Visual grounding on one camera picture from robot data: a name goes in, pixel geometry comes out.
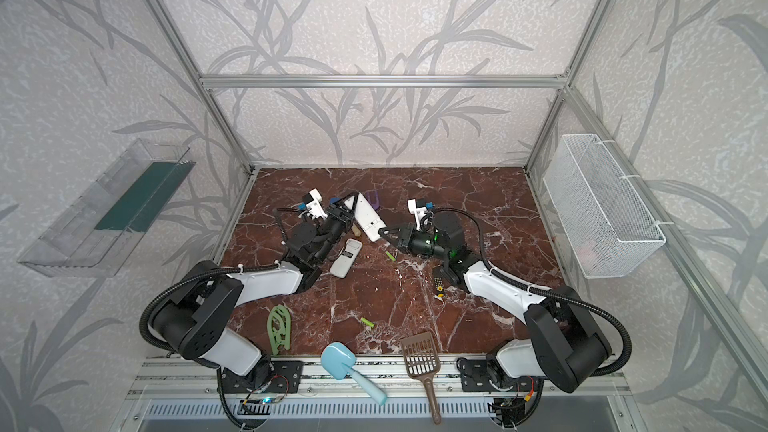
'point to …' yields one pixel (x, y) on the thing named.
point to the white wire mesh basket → (610, 228)
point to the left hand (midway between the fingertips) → (363, 186)
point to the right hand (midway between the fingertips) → (381, 226)
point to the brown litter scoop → (422, 361)
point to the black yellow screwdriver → (439, 285)
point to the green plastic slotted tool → (279, 327)
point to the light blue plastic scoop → (338, 361)
